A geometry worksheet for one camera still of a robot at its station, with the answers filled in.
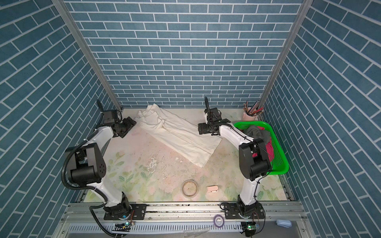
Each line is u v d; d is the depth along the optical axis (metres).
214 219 0.72
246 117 1.04
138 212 0.74
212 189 0.79
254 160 0.50
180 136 1.04
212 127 0.69
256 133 0.91
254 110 1.05
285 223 0.70
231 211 0.74
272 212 0.75
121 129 0.81
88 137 0.89
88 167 0.48
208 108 0.74
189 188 0.82
